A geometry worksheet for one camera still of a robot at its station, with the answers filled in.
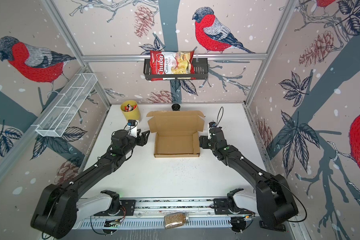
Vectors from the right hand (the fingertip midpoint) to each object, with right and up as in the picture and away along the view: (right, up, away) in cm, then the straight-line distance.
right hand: (202, 139), depth 87 cm
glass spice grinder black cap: (-17, +20, +17) cm, 31 cm away
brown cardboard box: (-16, +3, +11) cm, 20 cm away
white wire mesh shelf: (-74, +13, -15) cm, 77 cm away
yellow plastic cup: (-49, +18, +16) cm, 55 cm away
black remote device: (+32, -36, -22) cm, 53 cm away
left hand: (-34, +6, -4) cm, 35 cm away
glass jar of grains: (-15, -33, -21) cm, 42 cm away
